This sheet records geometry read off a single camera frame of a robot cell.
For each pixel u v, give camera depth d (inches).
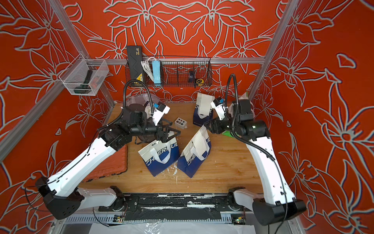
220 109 22.8
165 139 21.6
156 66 35.2
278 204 14.1
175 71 38.4
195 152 27.8
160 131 21.3
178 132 23.1
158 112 21.7
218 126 22.7
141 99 35.6
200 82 37.2
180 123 40.6
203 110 36.4
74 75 31.7
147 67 33.8
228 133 22.6
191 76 36.4
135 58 33.6
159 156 28.7
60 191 14.9
